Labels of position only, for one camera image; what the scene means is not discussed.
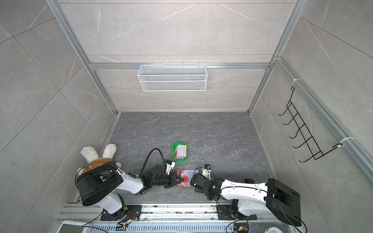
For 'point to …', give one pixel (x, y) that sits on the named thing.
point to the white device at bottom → (70, 226)
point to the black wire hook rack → (304, 143)
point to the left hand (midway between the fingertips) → (185, 178)
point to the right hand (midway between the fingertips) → (197, 184)
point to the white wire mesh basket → (172, 78)
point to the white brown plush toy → (91, 155)
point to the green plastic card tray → (174, 145)
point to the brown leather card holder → (177, 171)
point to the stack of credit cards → (180, 152)
